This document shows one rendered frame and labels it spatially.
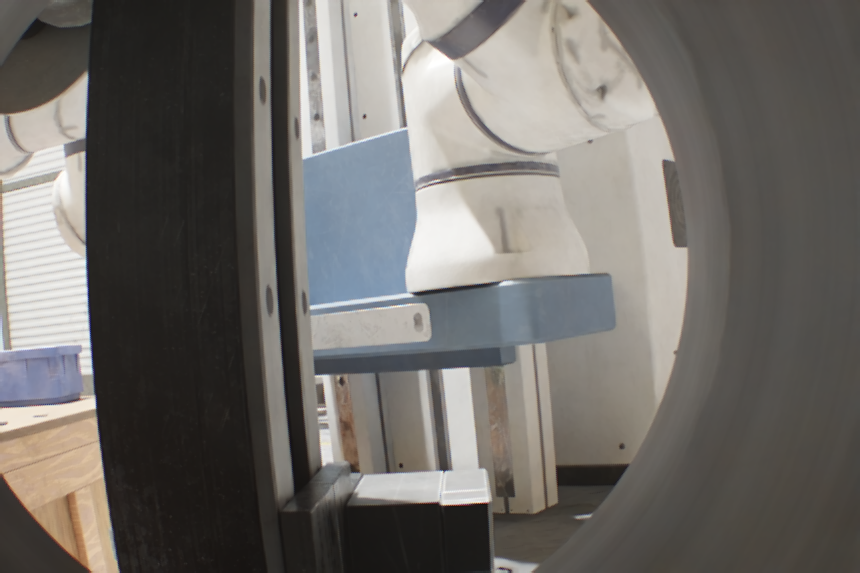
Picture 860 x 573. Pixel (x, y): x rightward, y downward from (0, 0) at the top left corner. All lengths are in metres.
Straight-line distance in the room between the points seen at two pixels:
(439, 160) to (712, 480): 0.73
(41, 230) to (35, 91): 9.87
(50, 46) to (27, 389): 1.44
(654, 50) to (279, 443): 0.18
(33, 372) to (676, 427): 1.68
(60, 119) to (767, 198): 0.91
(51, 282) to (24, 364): 8.37
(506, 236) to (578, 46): 0.24
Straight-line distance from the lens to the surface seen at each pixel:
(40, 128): 1.05
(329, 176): 1.22
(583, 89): 0.72
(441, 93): 0.88
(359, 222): 1.17
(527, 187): 0.88
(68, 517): 1.51
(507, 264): 0.85
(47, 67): 0.45
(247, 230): 0.31
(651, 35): 0.24
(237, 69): 0.32
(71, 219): 1.34
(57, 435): 1.47
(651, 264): 1.18
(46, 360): 1.82
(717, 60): 0.20
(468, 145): 0.88
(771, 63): 0.18
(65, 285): 10.07
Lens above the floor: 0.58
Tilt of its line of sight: 1 degrees up
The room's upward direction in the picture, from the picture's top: 6 degrees counter-clockwise
